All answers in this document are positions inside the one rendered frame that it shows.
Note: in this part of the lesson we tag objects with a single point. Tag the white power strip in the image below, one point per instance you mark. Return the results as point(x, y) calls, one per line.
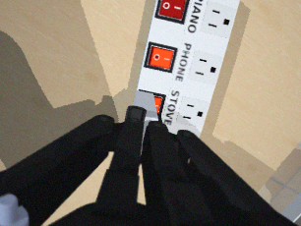
point(184, 51)

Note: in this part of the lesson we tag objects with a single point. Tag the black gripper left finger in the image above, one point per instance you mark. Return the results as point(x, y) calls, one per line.
point(34, 188)

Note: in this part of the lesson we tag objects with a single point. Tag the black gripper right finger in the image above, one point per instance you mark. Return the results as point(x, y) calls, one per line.
point(217, 196)

